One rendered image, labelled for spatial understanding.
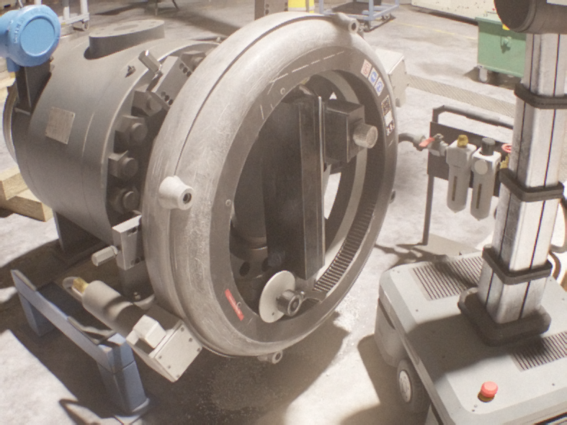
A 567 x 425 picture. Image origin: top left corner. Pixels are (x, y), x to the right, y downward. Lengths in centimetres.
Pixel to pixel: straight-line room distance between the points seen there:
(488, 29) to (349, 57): 327
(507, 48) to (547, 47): 324
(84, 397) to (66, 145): 72
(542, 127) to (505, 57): 324
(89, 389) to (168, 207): 86
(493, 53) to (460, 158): 261
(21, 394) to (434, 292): 123
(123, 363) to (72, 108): 64
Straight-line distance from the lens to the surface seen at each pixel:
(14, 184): 270
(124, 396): 153
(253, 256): 131
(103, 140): 126
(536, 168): 122
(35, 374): 179
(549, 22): 112
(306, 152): 110
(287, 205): 116
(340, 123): 109
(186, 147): 95
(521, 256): 131
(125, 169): 123
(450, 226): 237
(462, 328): 143
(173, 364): 109
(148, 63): 97
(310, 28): 110
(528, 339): 143
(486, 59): 446
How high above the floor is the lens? 116
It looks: 28 degrees down
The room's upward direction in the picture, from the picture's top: 1 degrees counter-clockwise
